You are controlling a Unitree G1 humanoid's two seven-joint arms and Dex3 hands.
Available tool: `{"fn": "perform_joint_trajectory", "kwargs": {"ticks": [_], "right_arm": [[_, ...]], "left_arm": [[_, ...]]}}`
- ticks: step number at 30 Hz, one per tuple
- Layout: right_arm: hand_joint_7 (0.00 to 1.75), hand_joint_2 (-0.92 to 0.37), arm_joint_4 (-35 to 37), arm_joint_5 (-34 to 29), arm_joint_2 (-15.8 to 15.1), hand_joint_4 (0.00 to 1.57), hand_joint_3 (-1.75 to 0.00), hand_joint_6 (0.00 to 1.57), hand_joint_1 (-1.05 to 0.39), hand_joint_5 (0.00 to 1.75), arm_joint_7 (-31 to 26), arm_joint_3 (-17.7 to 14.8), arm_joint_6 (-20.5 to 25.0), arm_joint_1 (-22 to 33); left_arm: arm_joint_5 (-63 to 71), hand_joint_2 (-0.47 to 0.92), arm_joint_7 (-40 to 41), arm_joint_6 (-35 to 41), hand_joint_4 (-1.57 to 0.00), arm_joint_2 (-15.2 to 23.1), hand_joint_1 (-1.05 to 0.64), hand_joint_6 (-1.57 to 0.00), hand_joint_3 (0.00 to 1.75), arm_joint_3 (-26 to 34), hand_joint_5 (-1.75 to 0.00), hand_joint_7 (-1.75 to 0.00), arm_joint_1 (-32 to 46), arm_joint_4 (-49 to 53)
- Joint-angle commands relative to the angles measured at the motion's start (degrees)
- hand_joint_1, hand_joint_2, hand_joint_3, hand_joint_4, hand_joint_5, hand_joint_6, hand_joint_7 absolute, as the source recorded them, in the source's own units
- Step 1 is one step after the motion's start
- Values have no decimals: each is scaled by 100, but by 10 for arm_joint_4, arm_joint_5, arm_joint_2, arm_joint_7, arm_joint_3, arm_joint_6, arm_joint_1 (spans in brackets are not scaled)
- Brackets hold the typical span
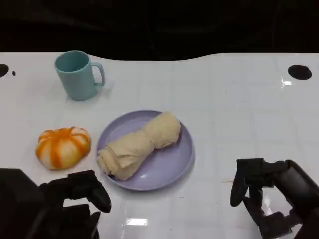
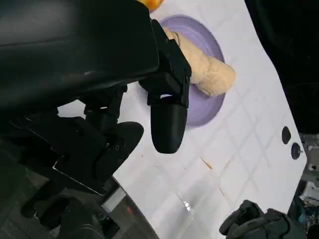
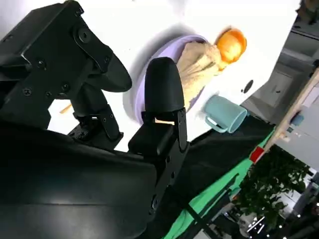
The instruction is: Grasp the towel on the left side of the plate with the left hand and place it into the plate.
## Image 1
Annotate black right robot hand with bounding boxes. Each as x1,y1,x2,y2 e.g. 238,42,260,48
230,158,319,239

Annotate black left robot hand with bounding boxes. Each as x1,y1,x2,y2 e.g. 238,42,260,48
0,168,112,239

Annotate beige towel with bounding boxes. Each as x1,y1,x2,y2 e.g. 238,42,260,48
96,111,182,181

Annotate orange and white bread roll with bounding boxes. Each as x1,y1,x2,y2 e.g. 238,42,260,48
34,126,92,171

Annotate lilac plate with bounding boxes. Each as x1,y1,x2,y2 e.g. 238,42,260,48
96,110,196,192

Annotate pale green mug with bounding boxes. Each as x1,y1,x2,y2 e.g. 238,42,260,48
54,50,106,101

